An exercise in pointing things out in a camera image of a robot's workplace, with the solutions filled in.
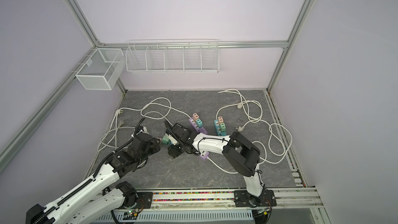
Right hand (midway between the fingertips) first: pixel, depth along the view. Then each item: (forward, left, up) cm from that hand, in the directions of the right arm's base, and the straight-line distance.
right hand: (172, 152), depth 86 cm
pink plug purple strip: (+21, -12, +4) cm, 25 cm away
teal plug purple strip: (+6, +3, -1) cm, 7 cm away
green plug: (+8, +5, 0) cm, 9 cm away
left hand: (+1, +6, +9) cm, 11 cm away
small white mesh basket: (+47, +51, +20) cm, 73 cm away
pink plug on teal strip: (+20, -28, +3) cm, 34 cm away
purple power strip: (+15, -16, -1) cm, 22 cm away
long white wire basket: (+52, +1, +26) cm, 59 cm away
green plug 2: (+14, -29, +4) cm, 32 cm away
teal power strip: (+13, -27, -1) cm, 30 cm away
